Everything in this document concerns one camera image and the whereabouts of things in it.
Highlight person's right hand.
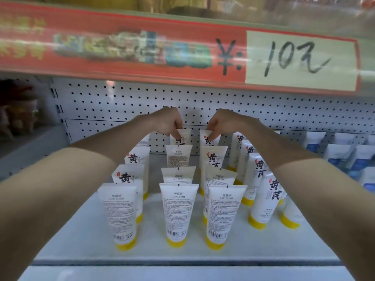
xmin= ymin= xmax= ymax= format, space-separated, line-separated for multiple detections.
xmin=206 ymin=108 xmax=261 ymax=141

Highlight person's left hand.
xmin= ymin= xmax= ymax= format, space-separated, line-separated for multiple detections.
xmin=140 ymin=106 xmax=184 ymax=138

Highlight white tube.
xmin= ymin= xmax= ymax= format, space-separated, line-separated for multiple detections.
xmin=170 ymin=128 xmax=191 ymax=146
xmin=200 ymin=129 xmax=221 ymax=147

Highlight row of yellow cap tubes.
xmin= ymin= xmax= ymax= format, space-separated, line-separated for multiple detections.
xmin=97 ymin=130 xmax=301 ymax=251

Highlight group of blue-labelled white tubes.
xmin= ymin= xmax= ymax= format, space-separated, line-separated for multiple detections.
xmin=303 ymin=131 xmax=375 ymax=194

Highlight person's right forearm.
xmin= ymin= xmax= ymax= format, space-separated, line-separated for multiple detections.
xmin=249 ymin=119 xmax=375 ymax=281

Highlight person's left forearm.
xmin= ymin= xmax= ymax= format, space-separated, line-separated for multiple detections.
xmin=0 ymin=113 xmax=150 ymax=281

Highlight red shelf label strip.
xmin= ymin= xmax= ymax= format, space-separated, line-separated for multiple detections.
xmin=0 ymin=1 xmax=363 ymax=96

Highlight white paper price tag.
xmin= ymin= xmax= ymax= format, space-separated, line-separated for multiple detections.
xmin=245 ymin=30 xmax=359 ymax=92

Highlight brown wrapped goods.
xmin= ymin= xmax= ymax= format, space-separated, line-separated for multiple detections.
xmin=0 ymin=80 xmax=40 ymax=138

